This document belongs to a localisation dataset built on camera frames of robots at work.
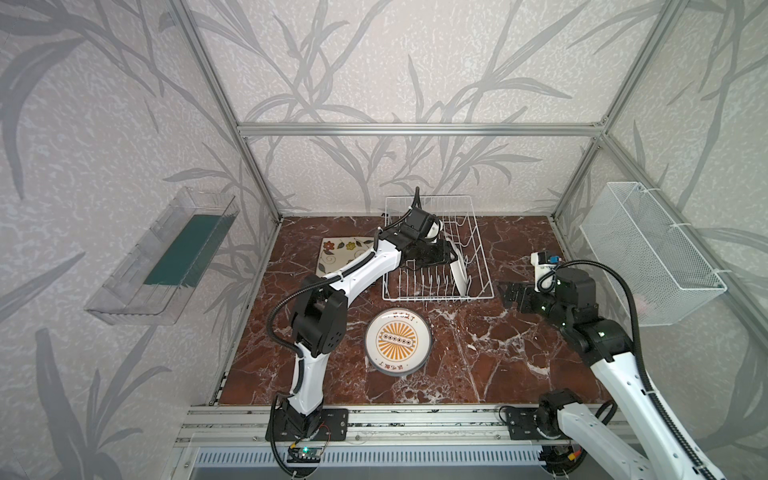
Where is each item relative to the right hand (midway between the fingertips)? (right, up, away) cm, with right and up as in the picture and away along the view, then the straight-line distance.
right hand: (514, 275), depth 76 cm
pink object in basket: (+30, -7, -4) cm, 31 cm away
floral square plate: (-52, +5, +29) cm, 60 cm away
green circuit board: (-52, -43, -4) cm, 68 cm away
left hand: (-13, +6, +9) cm, 17 cm away
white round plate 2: (-12, -1, +13) cm, 17 cm away
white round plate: (-30, -21, +11) cm, 38 cm away
